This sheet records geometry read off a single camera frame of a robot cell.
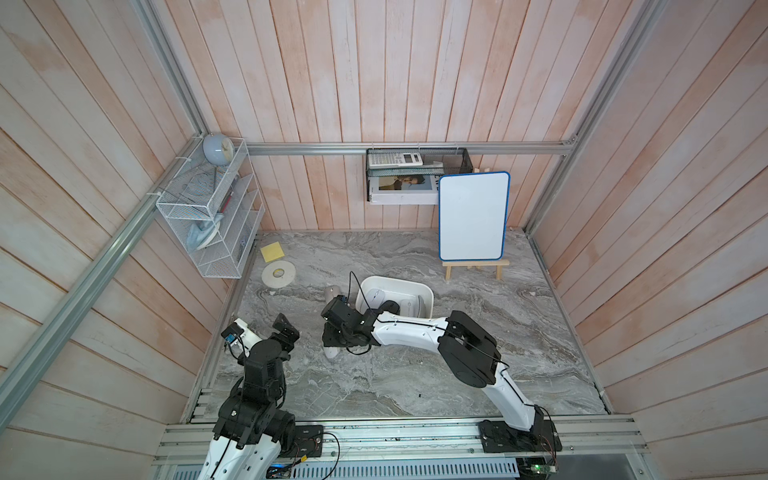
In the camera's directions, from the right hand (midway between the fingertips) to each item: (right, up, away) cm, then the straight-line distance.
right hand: (324, 338), depth 89 cm
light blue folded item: (-33, +33, -8) cm, 47 cm away
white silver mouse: (+3, -3, -4) cm, 5 cm away
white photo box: (+25, +47, +4) cm, 53 cm away
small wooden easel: (+51, +23, +10) cm, 57 cm away
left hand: (-10, +7, -14) cm, 19 cm away
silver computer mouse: (0, +13, +11) cm, 17 cm away
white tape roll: (-19, +16, +15) cm, 29 cm away
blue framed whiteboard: (+46, +38, +1) cm, 59 cm away
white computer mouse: (+16, +12, +9) cm, 21 cm away
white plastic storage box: (+28, +11, +9) cm, 32 cm away
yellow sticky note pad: (-25, +27, +26) cm, 45 cm away
